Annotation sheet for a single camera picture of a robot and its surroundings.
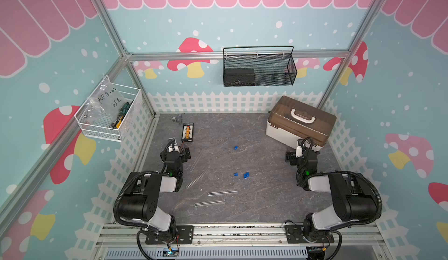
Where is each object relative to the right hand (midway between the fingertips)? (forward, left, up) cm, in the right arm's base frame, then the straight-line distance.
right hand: (297, 148), depth 94 cm
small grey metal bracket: (+27, +71, -4) cm, 76 cm away
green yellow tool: (+2, +81, +29) cm, 86 cm away
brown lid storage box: (+10, +5, +12) cm, 16 cm away
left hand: (0, +65, +2) cm, 65 cm away
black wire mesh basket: (+33, +20, +27) cm, 47 cm away
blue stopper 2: (-12, +33, -7) cm, 36 cm away
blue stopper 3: (-12, +28, -7) cm, 31 cm away
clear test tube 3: (-27, +52, -7) cm, 59 cm away
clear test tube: (-17, +57, -6) cm, 60 cm away
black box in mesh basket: (+24, +32, +29) cm, 49 cm away
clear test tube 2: (-22, +41, -6) cm, 47 cm away
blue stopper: (+5, +33, -6) cm, 34 cm away
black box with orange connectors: (+16, +63, -5) cm, 65 cm away
